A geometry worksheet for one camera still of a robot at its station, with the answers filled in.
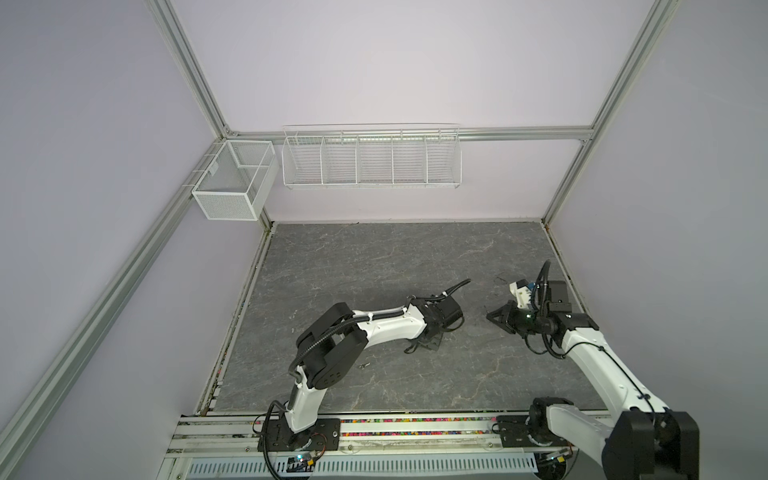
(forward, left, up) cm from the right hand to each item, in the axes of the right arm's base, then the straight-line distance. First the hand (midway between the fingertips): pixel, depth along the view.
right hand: (490, 318), depth 83 cm
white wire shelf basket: (+57, +34, +16) cm, 68 cm away
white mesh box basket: (+43, +80, +15) cm, 92 cm away
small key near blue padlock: (-10, +36, -10) cm, 38 cm away
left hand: (-3, +18, -9) cm, 20 cm away
